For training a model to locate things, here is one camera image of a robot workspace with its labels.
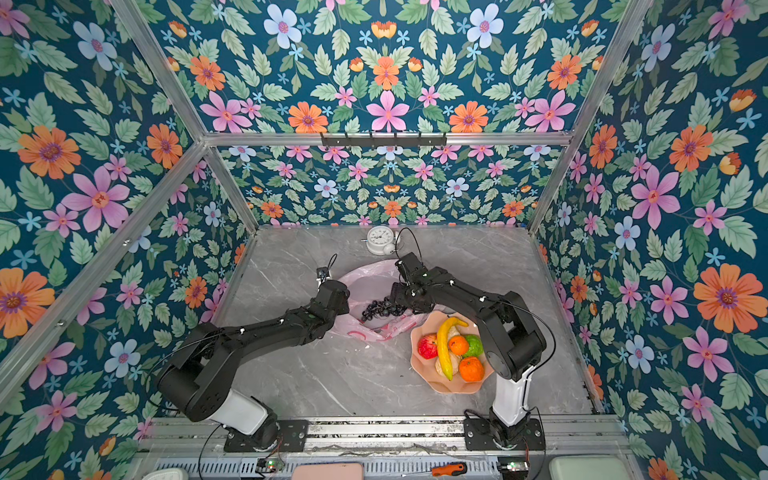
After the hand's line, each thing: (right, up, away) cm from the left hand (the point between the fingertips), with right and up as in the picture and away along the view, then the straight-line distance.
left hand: (343, 287), depth 91 cm
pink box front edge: (+2, -40, -23) cm, 46 cm away
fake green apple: (+39, -15, -10) cm, 43 cm away
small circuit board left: (-13, -40, -21) cm, 47 cm away
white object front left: (-35, -40, -25) cm, 58 cm away
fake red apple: (+26, -15, -10) cm, 32 cm away
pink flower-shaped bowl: (+25, -22, -10) cm, 34 cm away
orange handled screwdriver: (+31, -39, -23) cm, 55 cm away
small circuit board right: (+45, -40, -21) cm, 64 cm away
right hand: (+18, -4, +1) cm, 19 cm away
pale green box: (+61, -38, -25) cm, 76 cm away
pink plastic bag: (+7, +1, +5) cm, 9 cm away
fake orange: (+34, -14, -12) cm, 39 cm away
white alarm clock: (+10, +16, +20) cm, 27 cm away
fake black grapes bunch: (+13, -7, +2) cm, 14 cm away
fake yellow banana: (+30, -12, -11) cm, 34 cm away
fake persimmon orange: (+37, -20, -14) cm, 44 cm away
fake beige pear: (+33, -18, -11) cm, 39 cm away
